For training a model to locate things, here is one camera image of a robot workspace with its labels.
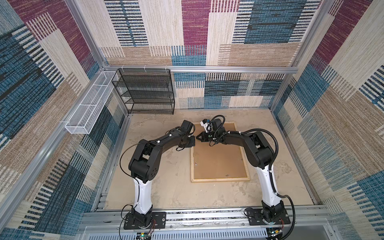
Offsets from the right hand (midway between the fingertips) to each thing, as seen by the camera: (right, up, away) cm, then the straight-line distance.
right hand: (197, 138), depth 102 cm
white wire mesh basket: (-69, +13, -8) cm, 71 cm away
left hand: (-3, -2, -4) cm, 5 cm away
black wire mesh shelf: (-37, +34, +9) cm, 51 cm away
